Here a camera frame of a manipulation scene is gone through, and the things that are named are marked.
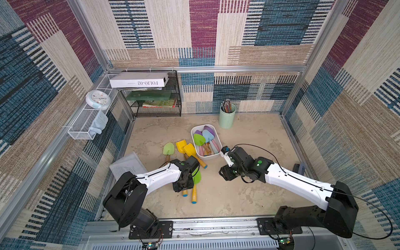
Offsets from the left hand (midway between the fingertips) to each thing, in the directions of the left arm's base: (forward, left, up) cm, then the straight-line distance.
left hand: (188, 187), depth 86 cm
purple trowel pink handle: (+37, -14, +5) cm, 39 cm away
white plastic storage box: (+37, -7, +6) cm, 38 cm away
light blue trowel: (+32, -12, +3) cm, 34 cm away
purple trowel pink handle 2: (+22, -8, +1) cm, 24 cm away
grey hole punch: (+7, -61, +5) cm, 62 cm away
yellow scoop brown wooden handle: (+27, +6, +1) cm, 28 cm away
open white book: (+16, +36, -1) cm, 39 cm away
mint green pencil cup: (+43, -25, +8) cm, 50 cm away
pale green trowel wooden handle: (+25, +14, 0) cm, 28 cm away
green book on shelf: (+49, +25, +24) cm, 60 cm away
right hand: (+4, -18, +11) cm, 22 cm away
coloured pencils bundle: (+46, -25, +17) cm, 55 cm away
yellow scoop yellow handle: (+22, -1, +1) cm, 22 cm away
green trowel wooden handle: (+30, -7, +1) cm, 31 cm away
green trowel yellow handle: (-6, -4, +2) cm, 7 cm away
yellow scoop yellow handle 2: (-4, +1, +2) cm, 5 cm away
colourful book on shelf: (+47, +14, +19) cm, 53 cm away
